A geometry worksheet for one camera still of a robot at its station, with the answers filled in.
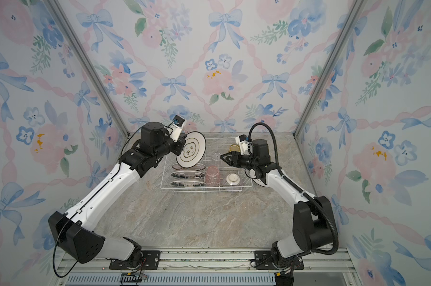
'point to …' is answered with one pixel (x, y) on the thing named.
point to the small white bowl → (233, 179)
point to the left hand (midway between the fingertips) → (184, 132)
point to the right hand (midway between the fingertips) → (223, 156)
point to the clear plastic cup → (216, 156)
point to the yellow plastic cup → (234, 148)
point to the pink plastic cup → (212, 176)
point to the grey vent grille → (210, 279)
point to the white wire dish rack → (221, 145)
